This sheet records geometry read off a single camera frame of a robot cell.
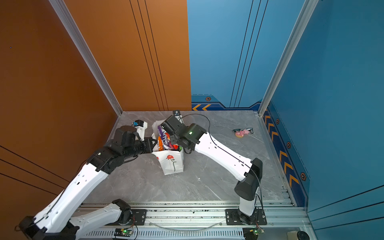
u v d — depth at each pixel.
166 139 0.74
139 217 0.74
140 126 0.62
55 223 0.37
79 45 0.82
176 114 0.63
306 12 0.71
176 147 0.73
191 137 0.47
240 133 1.03
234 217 0.72
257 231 0.70
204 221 0.73
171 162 0.74
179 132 0.51
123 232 0.71
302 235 0.61
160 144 0.71
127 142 0.52
